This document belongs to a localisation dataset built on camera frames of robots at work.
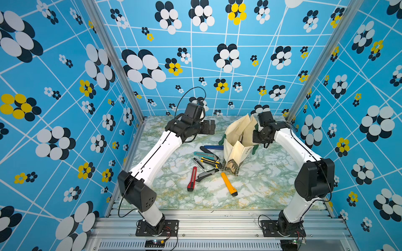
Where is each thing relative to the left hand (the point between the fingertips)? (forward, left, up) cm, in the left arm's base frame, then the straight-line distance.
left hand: (209, 124), depth 78 cm
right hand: (+3, -30, -14) cm, 33 cm away
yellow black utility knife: (-4, 0, -28) cm, 28 cm away
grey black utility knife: (-14, +3, -29) cm, 32 cm away
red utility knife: (-20, +10, -29) cm, 36 cm away
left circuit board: (-46, +26, -32) cm, 62 cm away
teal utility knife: (-1, +2, -28) cm, 28 cm away
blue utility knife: (+6, -4, -28) cm, 29 cm away
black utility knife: (+3, +1, -29) cm, 29 cm away
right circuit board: (-47, -37, -30) cm, 67 cm away
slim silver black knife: (-6, +6, -29) cm, 30 cm away
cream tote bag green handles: (-5, -15, -8) cm, 18 cm away
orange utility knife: (-23, -13, -28) cm, 39 cm away
